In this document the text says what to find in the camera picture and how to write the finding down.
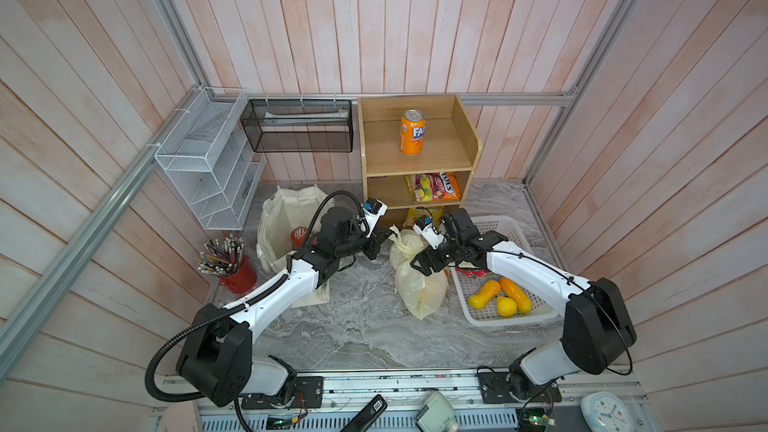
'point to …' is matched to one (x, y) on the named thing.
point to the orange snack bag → (445, 187)
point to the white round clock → (605, 412)
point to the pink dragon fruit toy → (471, 273)
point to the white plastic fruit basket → (471, 279)
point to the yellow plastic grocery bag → (421, 293)
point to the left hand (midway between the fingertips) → (390, 236)
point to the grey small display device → (437, 414)
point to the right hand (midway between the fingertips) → (422, 255)
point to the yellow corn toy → (487, 290)
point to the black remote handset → (366, 418)
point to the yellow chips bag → (413, 214)
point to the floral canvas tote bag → (284, 210)
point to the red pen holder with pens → (226, 260)
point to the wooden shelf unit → (452, 144)
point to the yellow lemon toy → (506, 306)
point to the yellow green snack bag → (420, 186)
